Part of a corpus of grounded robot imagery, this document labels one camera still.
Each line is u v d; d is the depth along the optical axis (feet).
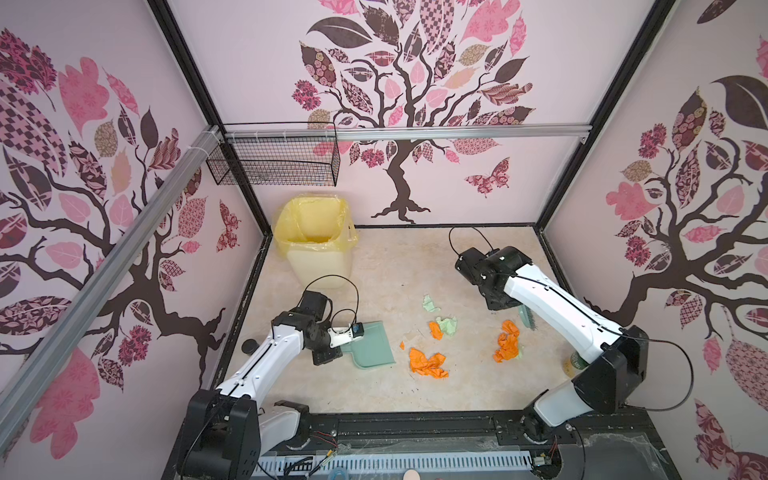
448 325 3.02
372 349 2.86
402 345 2.92
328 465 2.29
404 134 3.09
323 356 2.39
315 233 3.33
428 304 3.19
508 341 2.86
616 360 1.33
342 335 2.43
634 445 2.36
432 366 2.73
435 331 2.95
